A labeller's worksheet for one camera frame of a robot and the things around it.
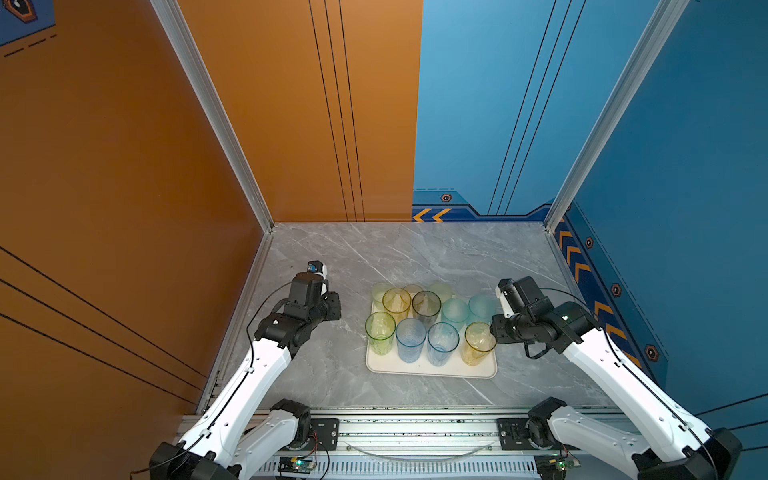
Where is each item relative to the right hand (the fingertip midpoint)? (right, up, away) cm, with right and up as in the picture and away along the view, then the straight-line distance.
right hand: (493, 329), depth 76 cm
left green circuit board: (-49, -31, -5) cm, 59 cm away
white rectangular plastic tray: (+1, -13, +8) cm, 15 cm away
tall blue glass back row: (-21, -5, +10) cm, 24 cm away
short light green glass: (-10, +8, +15) cm, 20 cm away
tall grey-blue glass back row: (-12, -5, +7) cm, 15 cm away
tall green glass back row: (-30, -4, +14) cm, 33 cm away
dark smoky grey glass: (-16, +3, +15) cm, 22 cm away
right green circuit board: (+13, -32, -5) cm, 34 cm away
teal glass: (-7, +2, +14) cm, 16 cm away
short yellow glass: (-20, +8, +13) cm, 25 cm away
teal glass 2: (+2, +2, +18) cm, 18 cm away
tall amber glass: (-24, +4, +16) cm, 29 cm away
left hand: (-42, +8, +4) cm, 43 cm away
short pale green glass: (-30, +8, +18) cm, 36 cm away
